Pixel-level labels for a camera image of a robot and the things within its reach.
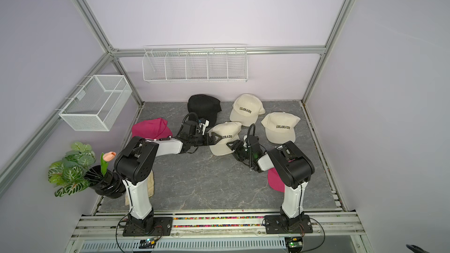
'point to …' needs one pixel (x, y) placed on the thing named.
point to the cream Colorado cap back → (246, 109)
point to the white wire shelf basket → (189, 63)
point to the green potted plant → (68, 175)
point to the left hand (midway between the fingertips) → (217, 139)
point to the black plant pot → (108, 185)
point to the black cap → (205, 106)
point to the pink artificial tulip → (106, 157)
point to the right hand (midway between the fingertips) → (227, 145)
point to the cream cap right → (279, 127)
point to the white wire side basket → (96, 105)
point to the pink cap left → (154, 128)
